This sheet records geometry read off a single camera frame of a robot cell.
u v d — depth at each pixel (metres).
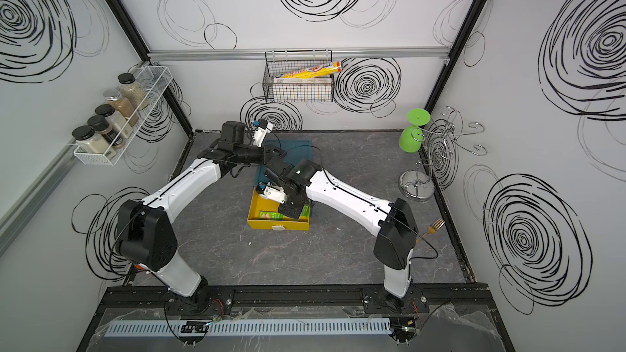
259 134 0.76
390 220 0.45
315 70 0.87
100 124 0.63
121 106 0.71
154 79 0.92
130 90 0.75
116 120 0.68
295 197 0.53
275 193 0.68
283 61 0.94
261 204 0.78
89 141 0.61
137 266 0.51
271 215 0.75
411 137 0.89
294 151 0.70
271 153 0.76
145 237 0.44
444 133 0.77
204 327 0.72
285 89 0.86
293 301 0.75
